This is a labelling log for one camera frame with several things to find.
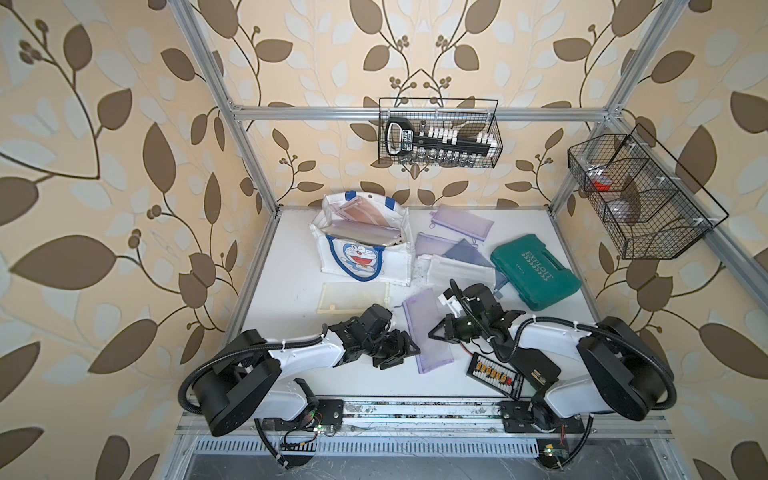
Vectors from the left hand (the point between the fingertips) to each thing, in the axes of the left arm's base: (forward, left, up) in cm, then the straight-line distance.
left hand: (413, 353), depth 79 cm
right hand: (+5, -5, -1) cm, 7 cm away
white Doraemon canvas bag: (+26, +15, +11) cm, 32 cm away
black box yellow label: (-3, -33, -2) cm, 33 cm away
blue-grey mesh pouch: (+38, -21, -4) cm, 44 cm away
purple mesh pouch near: (+41, -7, -5) cm, 42 cm away
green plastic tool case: (+27, -41, -1) cm, 49 cm away
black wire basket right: (+27, -58, +30) cm, 71 cm away
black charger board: (-5, -22, -3) cm, 23 cm away
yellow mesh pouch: (+19, +19, -5) cm, 27 cm away
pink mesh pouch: (+41, +17, +13) cm, 46 cm away
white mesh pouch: (+28, -11, -3) cm, 31 cm away
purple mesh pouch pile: (+13, -4, -4) cm, 14 cm away
